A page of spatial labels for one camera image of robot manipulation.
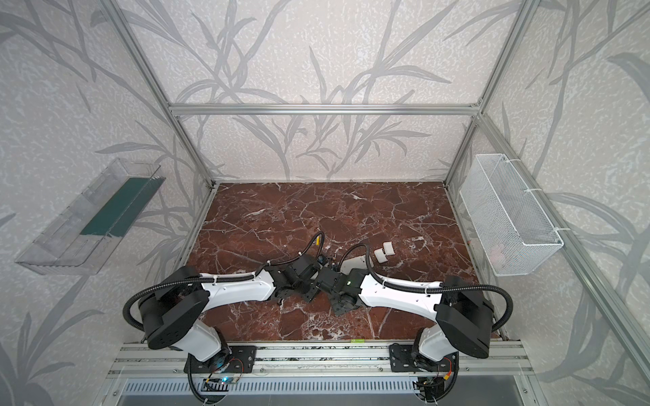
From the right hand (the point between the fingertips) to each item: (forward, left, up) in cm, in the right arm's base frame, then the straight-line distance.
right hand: (341, 294), depth 82 cm
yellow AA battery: (+23, +10, -3) cm, 25 cm away
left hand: (+6, +8, -3) cm, 10 cm away
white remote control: (+5, -2, +13) cm, 14 cm away
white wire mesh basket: (+4, -43, +31) cm, 53 cm away
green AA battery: (-13, -5, -4) cm, 14 cm away
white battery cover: (+20, -19, -5) cm, 28 cm away
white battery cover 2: (+18, -15, -7) cm, 24 cm away
